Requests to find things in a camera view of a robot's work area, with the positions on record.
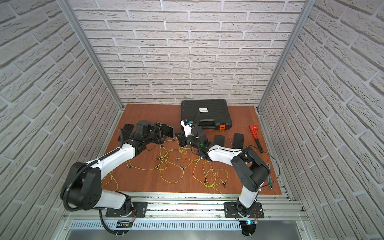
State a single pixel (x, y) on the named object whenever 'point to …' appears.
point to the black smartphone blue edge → (238, 141)
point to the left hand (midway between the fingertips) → (170, 125)
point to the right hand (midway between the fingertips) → (177, 134)
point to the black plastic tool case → (210, 113)
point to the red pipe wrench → (253, 129)
